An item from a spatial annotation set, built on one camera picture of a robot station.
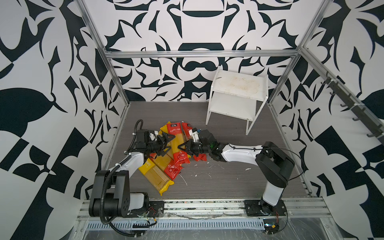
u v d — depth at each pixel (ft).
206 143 2.28
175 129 2.92
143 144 2.30
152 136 2.61
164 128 3.33
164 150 2.60
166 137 2.58
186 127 3.25
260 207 2.20
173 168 2.79
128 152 2.11
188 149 2.41
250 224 2.34
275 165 1.58
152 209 2.39
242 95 2.60
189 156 2.60
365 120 1.80
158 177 2.71
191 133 2.70
